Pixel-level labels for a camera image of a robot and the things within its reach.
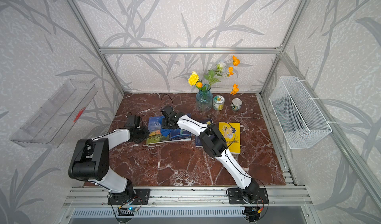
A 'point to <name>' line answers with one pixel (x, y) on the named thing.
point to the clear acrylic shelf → (48, 127)
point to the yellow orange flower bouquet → (212, 77)
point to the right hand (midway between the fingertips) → (165, 124)
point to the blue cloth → (164, 132)
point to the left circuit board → (129, 211)
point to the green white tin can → (218, 102)
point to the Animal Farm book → (154, 134)
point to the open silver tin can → (236, 104)
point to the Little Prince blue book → (179, 134)
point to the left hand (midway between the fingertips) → (149, 134)
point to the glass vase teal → (204, 99)
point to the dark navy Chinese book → (206, 121)
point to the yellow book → (230, 132)
